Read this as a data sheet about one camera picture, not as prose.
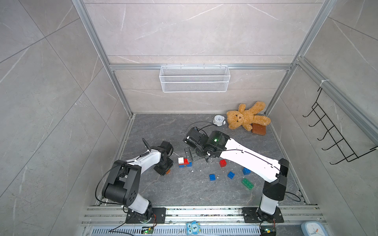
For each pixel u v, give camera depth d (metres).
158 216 0.73
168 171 0.87
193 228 0.69
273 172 0.43
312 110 0.79
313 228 0.68
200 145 0.51
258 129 1.08
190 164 0.93
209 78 1.01
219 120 1.10
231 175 0.86
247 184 0.83
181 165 0.90
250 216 0.74
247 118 1.08
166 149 0.76
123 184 0.44
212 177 0.85
